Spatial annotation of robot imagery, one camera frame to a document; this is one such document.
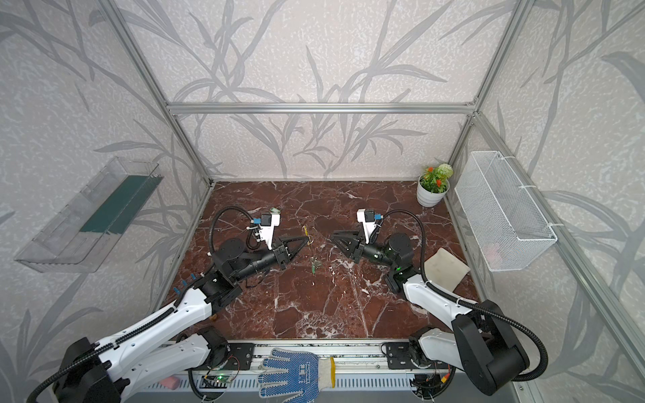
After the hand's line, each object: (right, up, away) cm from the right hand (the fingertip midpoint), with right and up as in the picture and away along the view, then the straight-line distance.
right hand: (334, 231), depth 72 cm
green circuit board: (-32, -42, -2) cm, 52 cm away
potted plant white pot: (+40, +15, +29) cm, 52 cm away
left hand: (-6, -1, -5) cm, 8 cm away
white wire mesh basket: (+44, +1, -10) cm, 45 cm away
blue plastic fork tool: (-54, -21, +17) cm, 61 cm away
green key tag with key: (-27, +5, +37) cm, 46 cm away
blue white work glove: (-8, -41, -1) cm, 41 cm away
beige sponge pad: (+40, -17, +20) cm, 48 cm away
